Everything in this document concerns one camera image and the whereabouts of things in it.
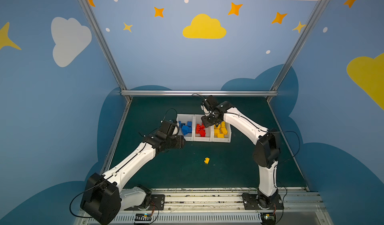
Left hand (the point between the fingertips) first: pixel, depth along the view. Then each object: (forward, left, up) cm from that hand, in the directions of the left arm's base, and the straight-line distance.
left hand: (181, 139), depth 83 cm
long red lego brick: (+15, -10, -11) cm, 21 cm away
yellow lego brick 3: (+13, -27, -9) cm, 32 cm away
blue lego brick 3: (+17, +2, -9) cm, 19 cm away
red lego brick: (+17, -13, -13) cm, 25 cm away
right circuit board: (-35, -45, -16) cm, 59 cm away
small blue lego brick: (+18, -4, -10) cm, 21 cm away
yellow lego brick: (+1, -18, +11) cm, 21 cm away
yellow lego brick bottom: (+10, -25, -12) cm, 30 cm away
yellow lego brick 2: (+12, -22, -10) cm, 27 cm away
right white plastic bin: (+7, -29, -10) cm, 32 cm away
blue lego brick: (+11, -4, -7) cm, 14 cm away
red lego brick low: (+11, -13, -11) cm, 20 cm away
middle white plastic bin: (+9, -17, -10) cm, 22 cm away
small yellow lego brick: (-6, -15, -12) cm, 21 cm away
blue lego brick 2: (+16, +1, -8) cm, 18 cm away
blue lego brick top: (+12, -1, -8) cm, 15 cm away
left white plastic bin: (+20, 0, -6) cm, 21 cm away
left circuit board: (-35, +18, -17) cm, 43 cm away
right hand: (+13, -16, +2) cm, 21 cm away
